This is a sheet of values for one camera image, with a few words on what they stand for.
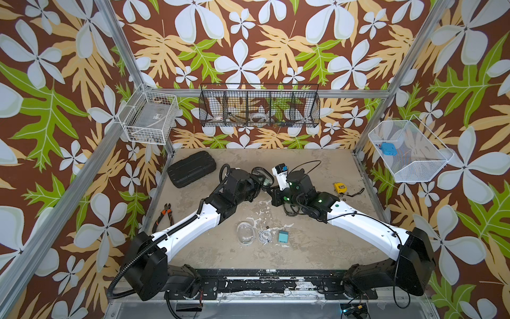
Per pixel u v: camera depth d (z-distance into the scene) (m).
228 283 0.76
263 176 0.80
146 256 0.40
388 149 0.86
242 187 0.62
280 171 0.68
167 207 0.96
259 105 0.96
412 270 0.39
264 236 0.87
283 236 0.86
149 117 0.86
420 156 0.77
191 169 1.04
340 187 1.01
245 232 0.89
